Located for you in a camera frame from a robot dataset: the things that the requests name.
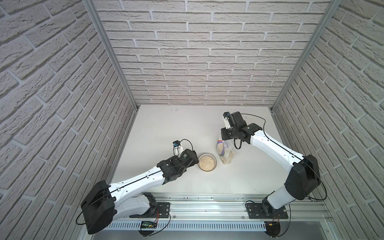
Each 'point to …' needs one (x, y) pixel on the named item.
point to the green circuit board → (148, 224)
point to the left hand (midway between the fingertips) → (191, 152)
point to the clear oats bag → (225, 150)
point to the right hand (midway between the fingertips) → (219, 133)
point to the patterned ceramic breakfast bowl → (207, 162)
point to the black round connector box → (273, 228)
